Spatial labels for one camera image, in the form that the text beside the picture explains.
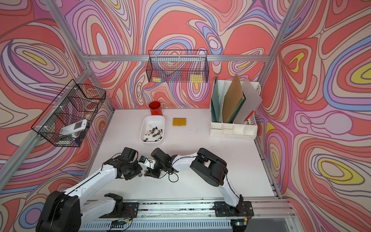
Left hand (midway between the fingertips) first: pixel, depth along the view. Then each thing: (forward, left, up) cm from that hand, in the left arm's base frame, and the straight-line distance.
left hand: (143, 170), depth 86 cm
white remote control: (+9, +25, +32) cm, 41 cm away
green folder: (+47, -48, +14) cm, 68 cm away
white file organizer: (+27, -70, +4) cm, 75 cm away
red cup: (+45, -3, +9) cm, 46 cm away
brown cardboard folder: (+45, -59, +17) cm, 76 cm away
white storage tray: (+37, +2, +2) cm, 37 cm away
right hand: (-1, -4, -2) cm, 5 cm away
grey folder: (+32, -66, +29) cm, 79 cm away
